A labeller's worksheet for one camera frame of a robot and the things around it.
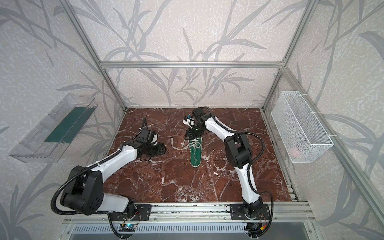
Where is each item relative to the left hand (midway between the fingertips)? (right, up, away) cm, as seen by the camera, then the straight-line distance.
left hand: (166, 145), depth 89 cm
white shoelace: (+17, 0, +6) cm, 18 cm away
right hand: (+13, +7, +6) cm, 16 cm away
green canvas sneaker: (+18, -6, +2) cm, 19 cm away
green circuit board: (-15, -37, -18) cm, 43 cm away
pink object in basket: (+68, -1, -17) cm, 70 cm away
